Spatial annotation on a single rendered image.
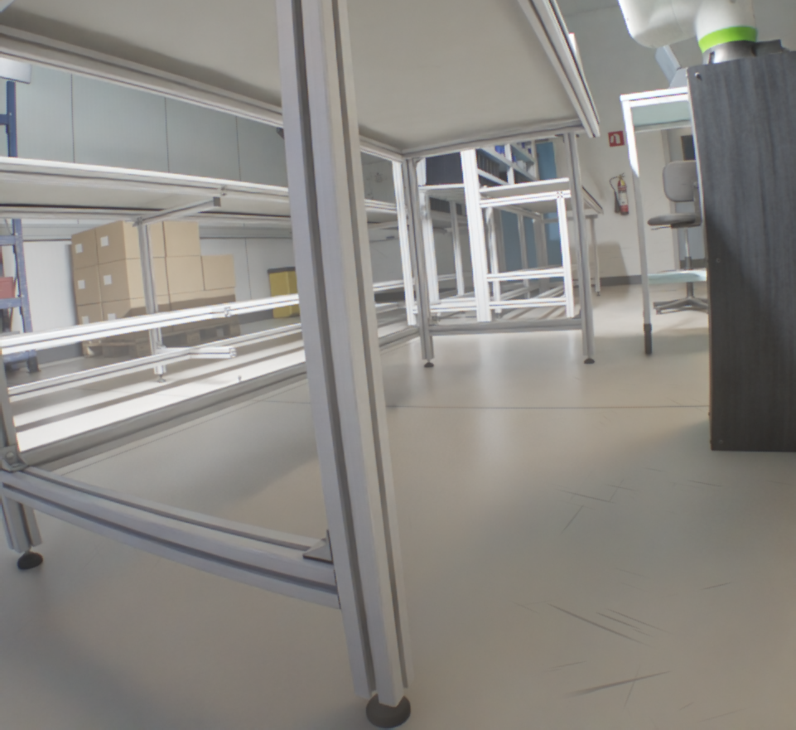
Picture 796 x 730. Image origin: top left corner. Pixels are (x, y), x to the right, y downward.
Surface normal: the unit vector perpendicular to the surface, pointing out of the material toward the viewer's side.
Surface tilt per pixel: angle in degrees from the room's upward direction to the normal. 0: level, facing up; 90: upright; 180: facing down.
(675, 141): 90
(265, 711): 0
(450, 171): 90
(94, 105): 90
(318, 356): 90
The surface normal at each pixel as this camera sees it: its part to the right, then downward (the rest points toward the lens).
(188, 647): -0.10, -0.99
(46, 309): 0.89, -0.05
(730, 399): -0.51, 0.12
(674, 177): -0.25, 0.11
